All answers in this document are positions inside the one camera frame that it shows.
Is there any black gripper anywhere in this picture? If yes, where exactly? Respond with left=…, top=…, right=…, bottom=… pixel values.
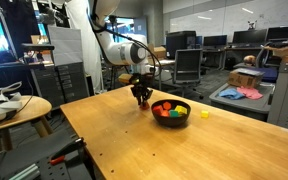
left=130, top=73, right=155, bottom=107

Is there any large orange cube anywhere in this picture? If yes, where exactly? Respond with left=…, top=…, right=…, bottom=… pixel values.
left=152, top=104, right=164, bottom=115

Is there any small red cube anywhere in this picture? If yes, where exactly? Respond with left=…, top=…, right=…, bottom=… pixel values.
left=162, top=101, right=173, bottom=111

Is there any black bowl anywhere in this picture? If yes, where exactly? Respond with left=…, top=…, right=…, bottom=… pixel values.
left=150, top=98, right=192, bottom=128

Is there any light wooden desk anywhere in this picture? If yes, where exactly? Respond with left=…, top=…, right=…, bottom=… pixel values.
left=147, top=58, right=177, bottom=92

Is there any cardboard box with smile logo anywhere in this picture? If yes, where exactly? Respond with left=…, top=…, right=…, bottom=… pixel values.
left=147, top=43, right=168, bottom=60

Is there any gray mesh office chair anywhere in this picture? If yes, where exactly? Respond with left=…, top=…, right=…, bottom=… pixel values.
left=171, top=48, right=206, bottom=100

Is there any large black monitor back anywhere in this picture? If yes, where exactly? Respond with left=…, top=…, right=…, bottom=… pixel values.
left=165, top=30, right=198, bottom=61

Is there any dark gray drawer cabinet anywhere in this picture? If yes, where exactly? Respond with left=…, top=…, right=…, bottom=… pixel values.
left=30, top=61, right=90, bottom=108

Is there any black tripod stand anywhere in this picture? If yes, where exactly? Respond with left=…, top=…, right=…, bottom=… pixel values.
left=107, top=14, right=119, bottom=34

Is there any white curtain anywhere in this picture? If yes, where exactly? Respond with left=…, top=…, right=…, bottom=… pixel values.
left=64, top=0, right=104, bottom=94

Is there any blue cloth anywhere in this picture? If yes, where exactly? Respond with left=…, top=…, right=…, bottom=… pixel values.
left=218, top=87, right=246, bottom=101

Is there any black computer monitor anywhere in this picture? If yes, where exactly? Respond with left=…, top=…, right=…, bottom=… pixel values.
left=266, top=25, right=288, bottom=42
left=232, top=28, right=268, bottom=46
left=202, top=34, right=228, bottom=48

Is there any gray panel board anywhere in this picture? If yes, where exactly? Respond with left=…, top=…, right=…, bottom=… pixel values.
left=47, top=25, right=84, bottom=66

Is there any gray storage bin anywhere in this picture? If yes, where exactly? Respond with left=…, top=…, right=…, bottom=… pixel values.
left=208, top=82, right=276, bottom=123

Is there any brown cardboard box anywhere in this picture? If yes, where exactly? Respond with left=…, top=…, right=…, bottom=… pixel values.
left=226, top=68, right=266, bottom=90

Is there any pink cloth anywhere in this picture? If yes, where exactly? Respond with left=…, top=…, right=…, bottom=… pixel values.
left=236, top=85, right=264, bottom=101

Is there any gray flat packet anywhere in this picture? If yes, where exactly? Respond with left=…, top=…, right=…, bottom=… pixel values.
left=232, top=67, right=266, bottom=78

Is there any brown round object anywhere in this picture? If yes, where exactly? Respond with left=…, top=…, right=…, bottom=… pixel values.
left=243, top=54, right=257, bottom=65

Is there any round wooden side table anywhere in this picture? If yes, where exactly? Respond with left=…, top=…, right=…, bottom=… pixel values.
left=0, top=95, right=53, bottom=158

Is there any black office chair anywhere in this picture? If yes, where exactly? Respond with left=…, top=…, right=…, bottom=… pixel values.
left=254, top=41, right=276, bottom=69

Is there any blue plastic tote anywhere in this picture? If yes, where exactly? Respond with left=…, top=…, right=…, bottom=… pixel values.
left=250, top=65, right=279, bottom=84

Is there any small dog figure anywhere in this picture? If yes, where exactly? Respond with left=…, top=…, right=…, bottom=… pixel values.
left=247, top=20, right=258, bottom=31

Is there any aluminium extrusion bar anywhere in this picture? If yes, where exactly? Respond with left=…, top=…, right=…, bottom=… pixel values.
left=7, top=163, right=42, bottom=180

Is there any white VR headset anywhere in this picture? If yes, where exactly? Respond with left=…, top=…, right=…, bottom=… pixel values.
left=0, top=80, right=23, bottom=127

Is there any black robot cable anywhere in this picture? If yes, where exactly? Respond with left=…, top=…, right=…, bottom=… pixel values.
left=90, top=25, right=162, bottom=78

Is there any black clamp orange handle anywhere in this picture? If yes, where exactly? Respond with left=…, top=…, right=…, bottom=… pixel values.
left=48, top=136, right=87, bottom=167

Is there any black stereo camera bar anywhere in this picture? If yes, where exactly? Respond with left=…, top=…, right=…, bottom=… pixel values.
left=20, top=42, right=56, bottom=52

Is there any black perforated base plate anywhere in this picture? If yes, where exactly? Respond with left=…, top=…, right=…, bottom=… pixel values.
left=0, top=128, right=95, bottom=180

